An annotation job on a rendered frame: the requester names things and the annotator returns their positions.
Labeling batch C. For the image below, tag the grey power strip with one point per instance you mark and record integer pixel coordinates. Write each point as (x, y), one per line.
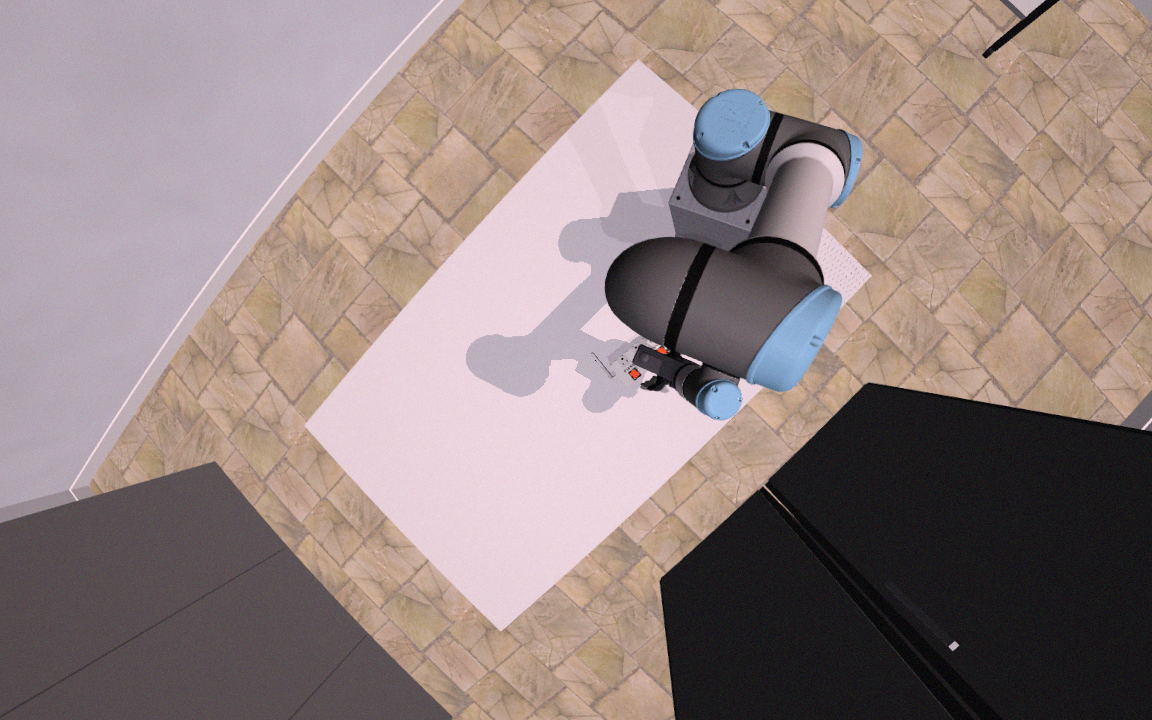
(623, 366)

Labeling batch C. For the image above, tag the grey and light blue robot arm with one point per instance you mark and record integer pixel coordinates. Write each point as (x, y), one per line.
(760, 313)

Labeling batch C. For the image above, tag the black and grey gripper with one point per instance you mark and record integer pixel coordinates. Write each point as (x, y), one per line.
(656, 383)

